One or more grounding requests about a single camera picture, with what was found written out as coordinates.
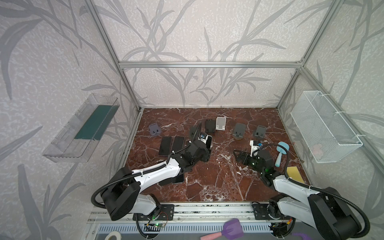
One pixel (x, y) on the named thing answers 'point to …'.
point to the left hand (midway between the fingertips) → (208, 144)
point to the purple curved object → (304, 236)
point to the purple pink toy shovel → (231, 229)
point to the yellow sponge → (293, 172)
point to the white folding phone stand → (220, 123)
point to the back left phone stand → (194, 132)
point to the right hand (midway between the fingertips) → (238, 147)
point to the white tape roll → (113, 233)
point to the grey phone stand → (154, 129)
